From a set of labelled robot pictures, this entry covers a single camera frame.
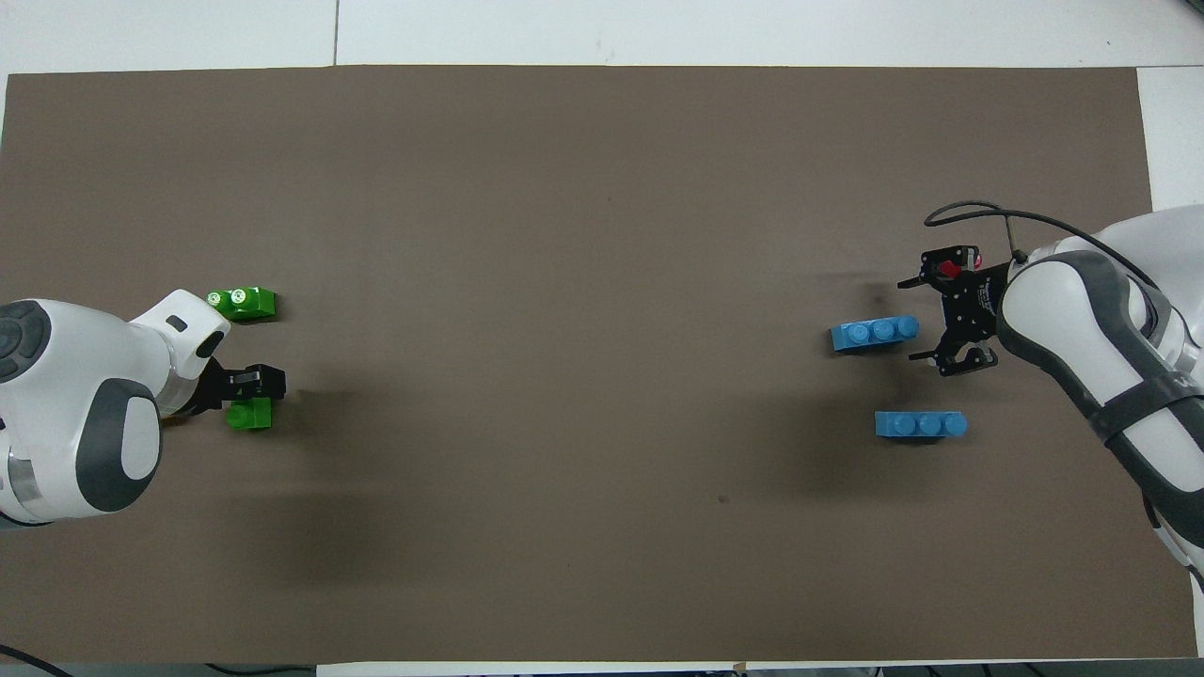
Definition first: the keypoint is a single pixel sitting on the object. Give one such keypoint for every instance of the blue three-stud toy brick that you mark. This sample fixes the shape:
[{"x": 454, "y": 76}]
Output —
[
  {"x": 875, "y": 333},
  {"x": 920, "y": 425}
]

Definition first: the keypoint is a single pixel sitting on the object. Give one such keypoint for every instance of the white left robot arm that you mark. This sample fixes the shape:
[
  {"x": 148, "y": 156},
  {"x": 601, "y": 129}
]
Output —
[{"x": 56, "y": 414}]

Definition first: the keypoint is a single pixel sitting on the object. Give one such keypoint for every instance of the red one-stud toy brick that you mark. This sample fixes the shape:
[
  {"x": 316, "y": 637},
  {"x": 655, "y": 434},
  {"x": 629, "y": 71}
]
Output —
[{"x": 952, "y": 270}]

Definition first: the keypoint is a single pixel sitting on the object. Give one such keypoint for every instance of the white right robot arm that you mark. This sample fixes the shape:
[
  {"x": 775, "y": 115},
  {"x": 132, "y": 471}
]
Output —
[{"x": 1072, "y": 320}]

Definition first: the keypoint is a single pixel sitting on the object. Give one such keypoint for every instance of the brown table mat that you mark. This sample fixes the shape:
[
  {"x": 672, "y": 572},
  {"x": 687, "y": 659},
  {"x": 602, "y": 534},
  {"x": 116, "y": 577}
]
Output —
[{"x": 583, "y": 235}]

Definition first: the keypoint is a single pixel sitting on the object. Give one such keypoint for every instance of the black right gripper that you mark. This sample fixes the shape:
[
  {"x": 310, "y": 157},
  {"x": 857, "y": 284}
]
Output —
[{"x": 974, "y": 306}]

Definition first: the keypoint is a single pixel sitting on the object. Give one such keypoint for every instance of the green brick with white studs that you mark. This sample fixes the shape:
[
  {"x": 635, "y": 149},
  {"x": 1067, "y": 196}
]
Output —
[{"x": 246, "y": 303}]

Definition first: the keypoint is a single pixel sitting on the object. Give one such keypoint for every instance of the plain green two-stud brick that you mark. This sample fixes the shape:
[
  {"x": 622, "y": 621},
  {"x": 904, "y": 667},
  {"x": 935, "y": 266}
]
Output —
[{"x": 252, "y": 416}]

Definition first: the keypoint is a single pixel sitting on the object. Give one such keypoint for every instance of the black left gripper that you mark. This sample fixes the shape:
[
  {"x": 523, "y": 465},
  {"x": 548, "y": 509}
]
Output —
[{"x": 221, "y": 385}]

